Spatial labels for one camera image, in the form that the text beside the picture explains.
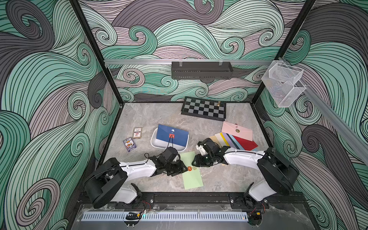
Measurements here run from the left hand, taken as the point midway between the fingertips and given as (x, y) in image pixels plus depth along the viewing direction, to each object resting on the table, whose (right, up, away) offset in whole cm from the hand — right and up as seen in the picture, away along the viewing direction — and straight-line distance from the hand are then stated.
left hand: (186, 169), depth 81 cm
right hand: (+6, +2, +4) cm, 7 cm away
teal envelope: (+36, +11, +12) cm, 39 cm away
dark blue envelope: (-4, +17, +11) cm, 21 cm away
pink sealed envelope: (+38, +21, +20) cm, 47 cm away
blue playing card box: (-38, +12, +11) cm, 41 cm away
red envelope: (+42, +11, +14) cm, 45 cm away
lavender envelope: (+30, +14, +16) cm, 37 cm away
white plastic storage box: (-19, +12, +16) cm, 27 cm away
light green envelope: (+4, -5, +1) cm, 6 cm away
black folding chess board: (+16, +37, +29) cm, 50 cm away
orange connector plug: (-25, -18, -12) cm, 32 cm away
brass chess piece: (+27, +41, +31) cm, 58 cm away
